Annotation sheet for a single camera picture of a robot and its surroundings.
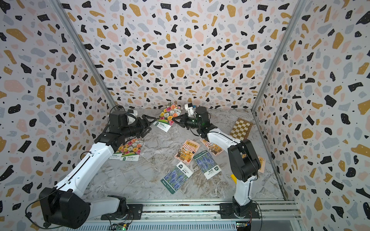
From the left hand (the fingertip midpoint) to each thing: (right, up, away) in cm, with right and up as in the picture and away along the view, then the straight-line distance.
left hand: (156, 121), depth 76 cm
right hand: (+8, +1, +5) cm, 9 cm away
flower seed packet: (+3, 0, +8) cm, 9 cm away
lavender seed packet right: (+29, -28, +16) cm, 43 cm away
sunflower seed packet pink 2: (+35, -19, +22) cm, 45 cm away
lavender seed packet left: (+10, -33, +10) cm, 36 cm away
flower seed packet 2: (-22, -19, +22) cm, 36 cm away
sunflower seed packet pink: (+16, -20, +22) cm, 34 cm away
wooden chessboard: (+55, -5, +31) cm, 63 cm away
